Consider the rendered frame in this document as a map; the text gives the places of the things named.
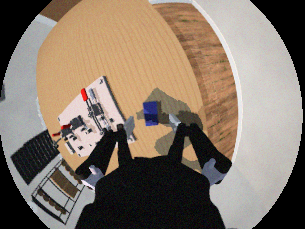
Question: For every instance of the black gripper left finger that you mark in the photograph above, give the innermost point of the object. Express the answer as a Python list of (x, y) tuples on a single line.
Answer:
[(95, 166)]

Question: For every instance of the white fixture plate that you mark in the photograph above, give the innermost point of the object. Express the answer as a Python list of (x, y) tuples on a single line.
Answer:
[(77, 107)]

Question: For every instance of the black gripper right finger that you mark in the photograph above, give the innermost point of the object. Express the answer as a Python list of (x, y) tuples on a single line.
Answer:
[(214, 164)]

